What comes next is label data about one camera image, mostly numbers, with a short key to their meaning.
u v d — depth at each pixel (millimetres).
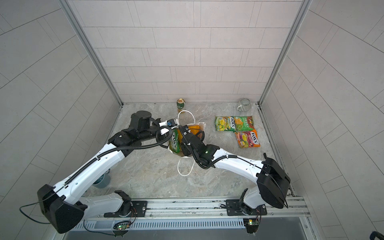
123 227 640
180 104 1047
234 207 707
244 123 1019
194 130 598
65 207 363
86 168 426
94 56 885
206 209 733
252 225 684
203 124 737
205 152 569
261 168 433
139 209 709
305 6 704
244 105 1133
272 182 407
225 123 1013
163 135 618
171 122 578
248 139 934
